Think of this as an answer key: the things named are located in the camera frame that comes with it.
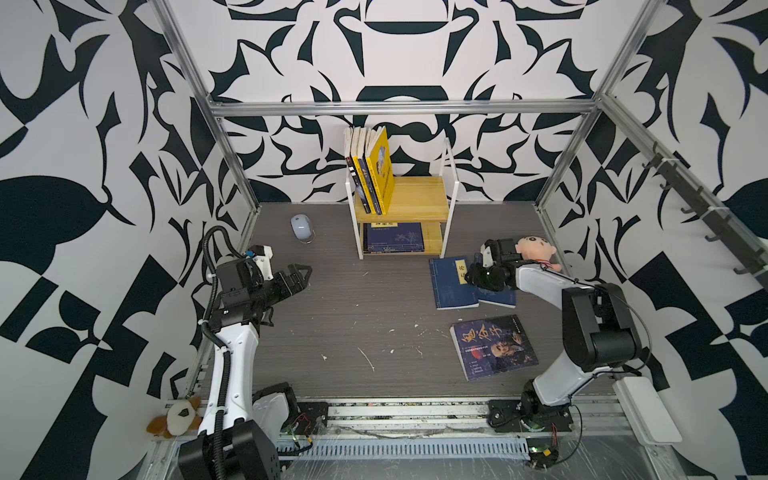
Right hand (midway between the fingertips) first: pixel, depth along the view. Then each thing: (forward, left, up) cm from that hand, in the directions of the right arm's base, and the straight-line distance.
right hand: (475, 273), depth 96 cm
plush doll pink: (+7, -21, +2) cm, 23 cm away
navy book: (+13, +26, +3) cm, 29 cm away
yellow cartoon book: (+17, +29, +32) cm, 46 cm away
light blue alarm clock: (+17, +57, +4) cm, 59 cm away
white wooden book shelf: (+18, +18, +15) cm, 30 cm away
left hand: (-8, +51, +16) cm, 54 cm away
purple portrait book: (-21, -1, -3) cm, 22 cm away
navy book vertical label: (-4, +8, -3) cm, 9 cm away
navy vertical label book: (-7, -9, -3) cm, 11 cm away
